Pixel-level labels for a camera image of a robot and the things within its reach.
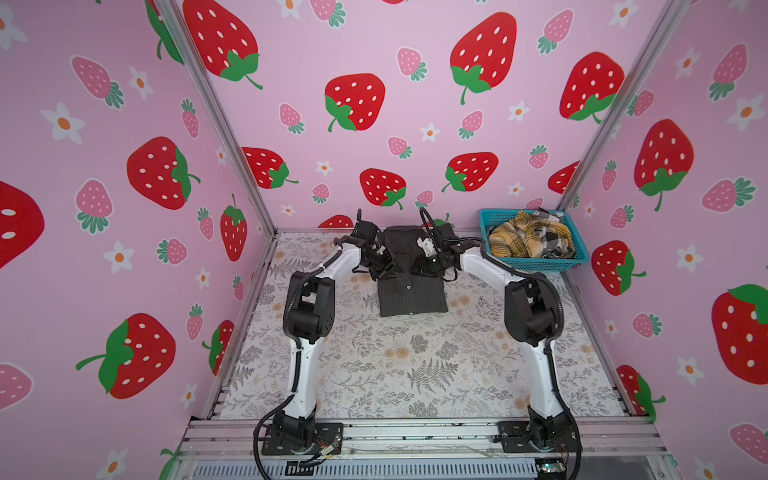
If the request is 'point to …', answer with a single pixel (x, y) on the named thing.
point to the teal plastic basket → (490, 218)
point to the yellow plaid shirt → (521, 236)
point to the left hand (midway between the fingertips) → (404, 269)
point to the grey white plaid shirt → (555, 244)
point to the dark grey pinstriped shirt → (403, 293)
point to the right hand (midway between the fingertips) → (412, 269)
